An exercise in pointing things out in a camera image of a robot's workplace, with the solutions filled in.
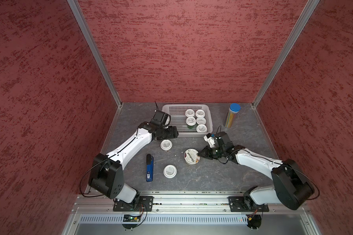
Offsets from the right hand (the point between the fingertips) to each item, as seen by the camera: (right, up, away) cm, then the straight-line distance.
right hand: (198, 156), depth 84 cm
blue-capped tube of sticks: (+24, +29, +8) cm, 39 cm away
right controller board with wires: (+25, -27, -15) cm, 40 cm away
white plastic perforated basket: (-13, +26, +26) cm, 39 cm away
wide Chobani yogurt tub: (-5, 0, -1) cm, 5 cm away
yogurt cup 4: (+4, +21, +17) cm, 27 cm away
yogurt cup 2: (-17, -7, -5) cm, 19 cm away
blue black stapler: (-28, -6, -3) cm, 29 cm away
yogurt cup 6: (-4, +27, +20) cm, 34 cm away
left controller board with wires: (-37, -27, -13) cm, 48 cm away
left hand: (-16, +12, 0) cm, 19 cm away
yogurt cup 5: (+4, +16, +13) cm, 21 cm away
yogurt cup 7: (-3, +21, +16) cm, 26 cm away
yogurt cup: (-20, +6, +6) cm, 22 cm away
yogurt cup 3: (+4, +26, +20) cm, 33 cm away
